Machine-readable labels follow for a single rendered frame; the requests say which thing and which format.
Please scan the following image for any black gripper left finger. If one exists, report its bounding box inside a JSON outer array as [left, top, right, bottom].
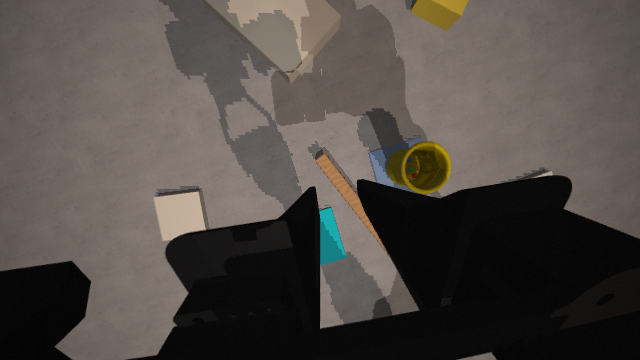
[[165, 186, 320, 331]]

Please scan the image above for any yellow wedge block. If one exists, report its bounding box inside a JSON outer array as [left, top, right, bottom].
[[410, 0, 469, 31]]

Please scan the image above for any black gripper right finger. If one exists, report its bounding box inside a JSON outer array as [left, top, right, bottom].
[[357, 175, 572, 310]]

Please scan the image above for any orange wooden bar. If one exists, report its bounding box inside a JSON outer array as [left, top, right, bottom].
[[315, 153, 389, 255]]

